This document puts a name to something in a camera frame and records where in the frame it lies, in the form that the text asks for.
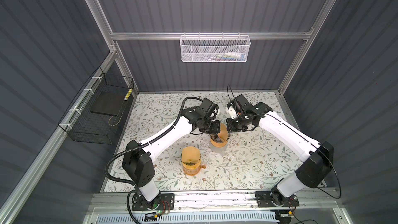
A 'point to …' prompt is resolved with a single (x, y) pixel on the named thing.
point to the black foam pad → (112, 103)
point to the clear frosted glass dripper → (218, 150)
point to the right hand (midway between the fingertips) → (228, 130)
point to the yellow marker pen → (128, 94)
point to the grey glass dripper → (215, 138)
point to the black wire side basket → (95, 114)
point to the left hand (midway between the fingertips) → (220, 130)
